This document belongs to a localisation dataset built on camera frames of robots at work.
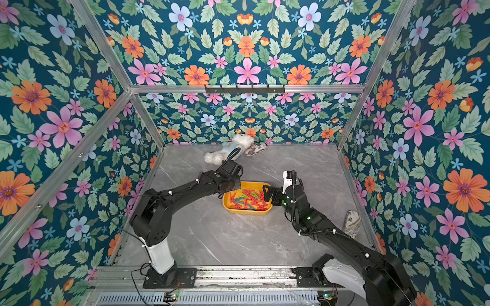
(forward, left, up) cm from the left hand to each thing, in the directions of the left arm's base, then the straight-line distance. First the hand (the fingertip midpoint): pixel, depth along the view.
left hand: (239, 182), depth 92 cm
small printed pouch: (+28, -10, -6) cm, 30 cm away
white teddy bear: (+22, +5, 0) cm, 23 cm away
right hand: (-9, -14, +9) cm, 19 cm away
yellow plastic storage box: (-6, -4, -8) cm, 11 cm away
